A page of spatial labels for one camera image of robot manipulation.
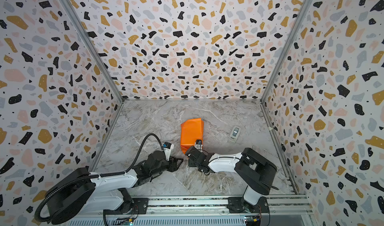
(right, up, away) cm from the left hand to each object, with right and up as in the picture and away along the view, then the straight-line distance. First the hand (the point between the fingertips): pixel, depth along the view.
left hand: (182, 159), depth 84 cm
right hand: (+5, -2, +6) cm, 8 cm away
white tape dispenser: (+32, +12, +14) cm, 37 cm away
